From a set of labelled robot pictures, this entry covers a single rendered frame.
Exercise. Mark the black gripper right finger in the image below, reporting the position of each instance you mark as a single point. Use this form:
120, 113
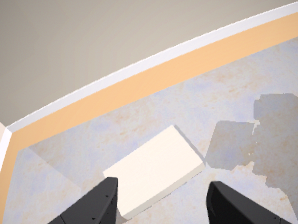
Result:
227, 206

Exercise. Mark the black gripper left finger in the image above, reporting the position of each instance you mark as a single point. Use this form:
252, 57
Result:
99, 206

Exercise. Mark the white flat rectangular block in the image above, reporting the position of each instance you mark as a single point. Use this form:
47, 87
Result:
153, 171

